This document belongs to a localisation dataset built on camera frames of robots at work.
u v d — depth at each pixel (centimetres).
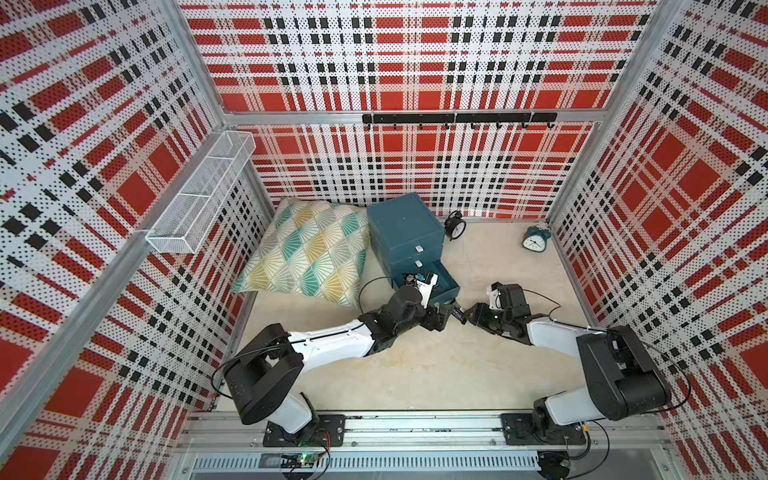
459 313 93
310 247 93
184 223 69
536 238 108
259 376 43
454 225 111
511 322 72
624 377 44
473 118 89
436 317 72
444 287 99
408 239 86
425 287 73
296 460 70
